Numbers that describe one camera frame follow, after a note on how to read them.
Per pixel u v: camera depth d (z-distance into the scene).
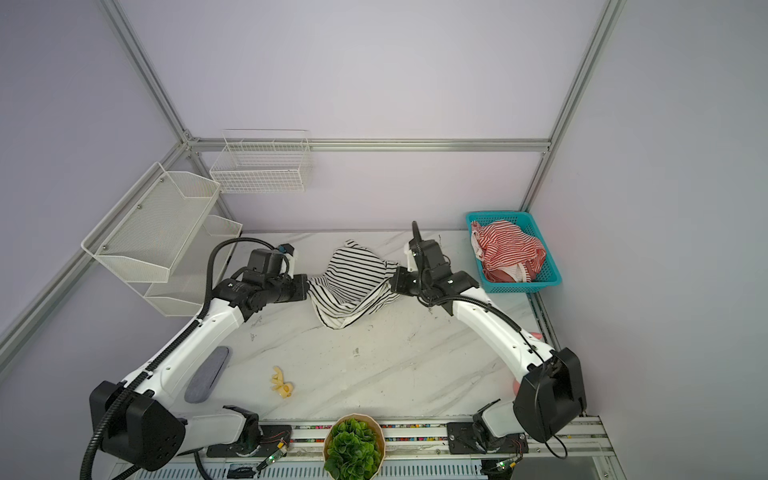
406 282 0.70
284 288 0.66
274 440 0.73
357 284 1.04
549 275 0.98
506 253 1.04
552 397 0.41
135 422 0.39
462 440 0.73
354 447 0.63
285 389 0.79
